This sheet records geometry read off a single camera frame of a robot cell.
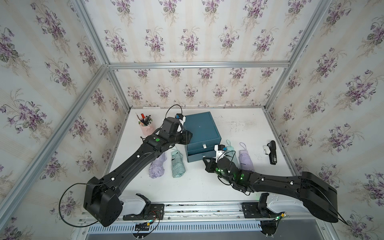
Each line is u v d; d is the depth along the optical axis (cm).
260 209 64
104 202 38
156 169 83
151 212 73
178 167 84
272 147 92
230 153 92
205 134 78
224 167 59
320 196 42
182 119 70
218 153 72
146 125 95
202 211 75
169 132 58
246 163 87
